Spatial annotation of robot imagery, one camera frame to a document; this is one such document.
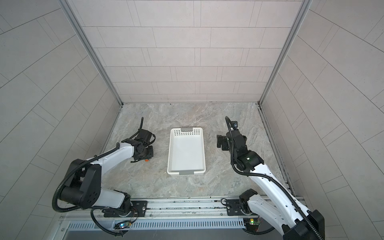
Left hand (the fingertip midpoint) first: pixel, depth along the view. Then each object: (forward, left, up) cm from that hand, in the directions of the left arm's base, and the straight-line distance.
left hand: (152, 152), depth 90 cm
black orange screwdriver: (-6, +1, +4) cm, 8 cm away
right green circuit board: (-34, -53, +1) cm, 64 cm away
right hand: (+2, -43, +18) cm, 46 cm away
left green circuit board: (-36, +5, +3) cm, 36 cm away
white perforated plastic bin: (+1, -21, +1) cm, 21 cm away
